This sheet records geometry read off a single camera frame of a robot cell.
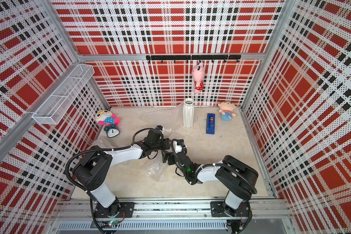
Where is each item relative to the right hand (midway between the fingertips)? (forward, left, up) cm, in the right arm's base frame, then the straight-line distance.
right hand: (169, 150), depth 86 cm
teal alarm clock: (+17, +42, -4) cm, 46 cm away
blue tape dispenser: (+23, -28, -4) cm, 37 cm away
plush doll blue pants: (+38, -43, -4) cm, 57 cm away
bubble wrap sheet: (-11, +8, -2) cm, 14 cm away
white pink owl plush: (+30, +50, -3) cm, 58 cm away
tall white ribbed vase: (+24, -12, +6) cm, 28 cm away
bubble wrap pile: (+29, +1, -7) cm, 30 cm away
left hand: (+8, 0, -4) cm, 9 cm away
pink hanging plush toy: (+40, -18, +26) cm, 51 cm away
